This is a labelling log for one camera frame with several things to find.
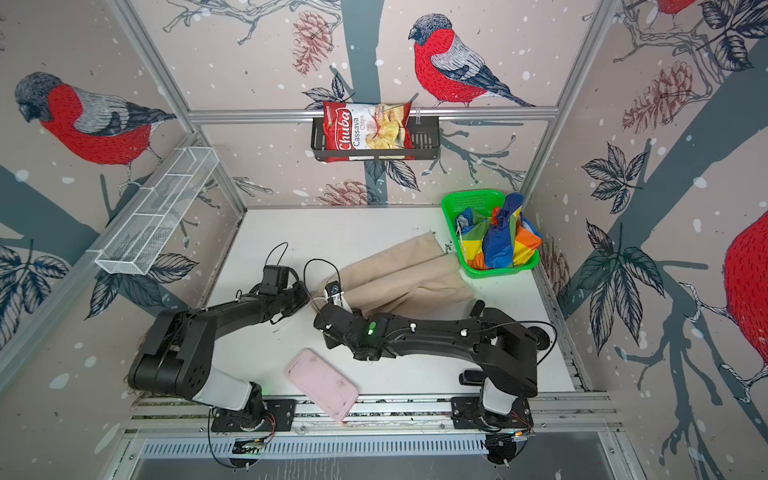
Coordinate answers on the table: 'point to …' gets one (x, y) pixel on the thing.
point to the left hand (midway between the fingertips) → (310, 293)
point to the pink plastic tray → (323, 384)
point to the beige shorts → (415, 275)
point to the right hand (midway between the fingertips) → (325, 329)
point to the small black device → (471, 377)
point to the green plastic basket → (482, 201)
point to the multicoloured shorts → (506, 240)
